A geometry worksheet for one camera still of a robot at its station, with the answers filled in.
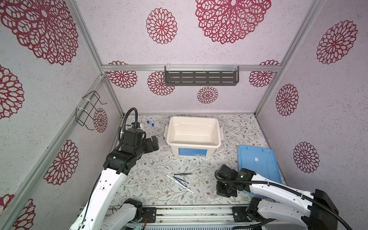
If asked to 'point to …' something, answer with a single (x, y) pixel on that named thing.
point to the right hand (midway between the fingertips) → (215, 193)
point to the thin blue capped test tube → (153, 129)
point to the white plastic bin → (193, 136)
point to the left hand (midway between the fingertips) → (149, 143)
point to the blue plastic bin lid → (260, 160)
